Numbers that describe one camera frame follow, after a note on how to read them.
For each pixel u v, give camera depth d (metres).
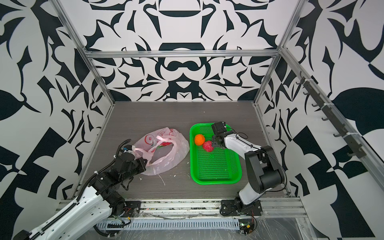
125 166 0.59
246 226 0.71
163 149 0.94
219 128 0.75
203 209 0.76
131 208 0.73
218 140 0.68
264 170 0.46
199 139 0.93
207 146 0.89
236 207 0.67
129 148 0.72
